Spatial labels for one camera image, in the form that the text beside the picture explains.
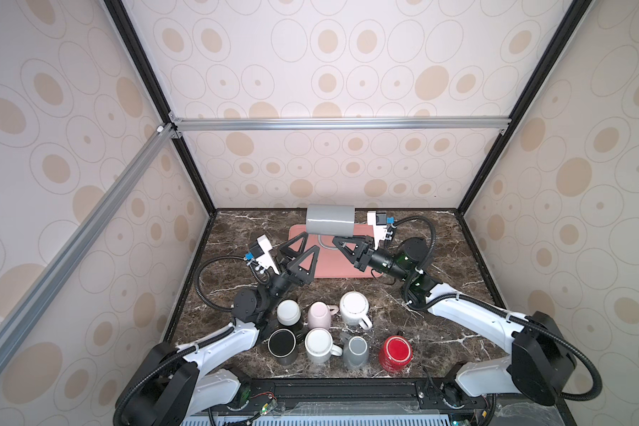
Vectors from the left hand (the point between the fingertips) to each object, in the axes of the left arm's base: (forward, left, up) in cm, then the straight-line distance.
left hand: (318, 246), depth 60 cm
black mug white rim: (-13, +11, -31) cm, 36 cm away
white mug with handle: (-3, -10, -30) cm, 32 cm away
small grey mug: (-16, -10, -29) cm, 34 cm away
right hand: (+4, -4, -5) cm, 7 cm away
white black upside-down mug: (-4, +10, -29) cm, 31 cm away
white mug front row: (-13, 0, -31) cm, 34 cm away
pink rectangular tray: (0, -3, -7) cm, 8 cm away
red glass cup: (-15, -21, -31) cm, 40 cm away
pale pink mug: (-5, 0, -29) cm, 29 cm away
